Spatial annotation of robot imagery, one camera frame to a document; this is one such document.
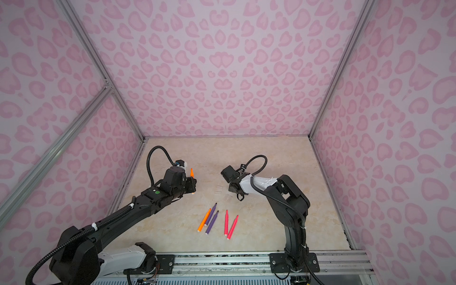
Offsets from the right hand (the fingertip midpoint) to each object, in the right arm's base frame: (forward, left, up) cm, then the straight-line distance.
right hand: (238, 187), depth 98 cm
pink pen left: (-20, +5, +2) cm, 21 cm away
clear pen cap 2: (-5, +11, +3) cm, 12 cm away
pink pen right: (-22, +3, +2) cm, 22 cm away
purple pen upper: (-16, +13, +1) cm, 20 cm away
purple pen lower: (-20, +12, +2) cm, 23 cm away
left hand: (-4, +19, +15) cm, 24 cm away
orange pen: (-19, +16, +2) cm, 25 cm away
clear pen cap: (-1, +11, +1) cm, 11 cm away
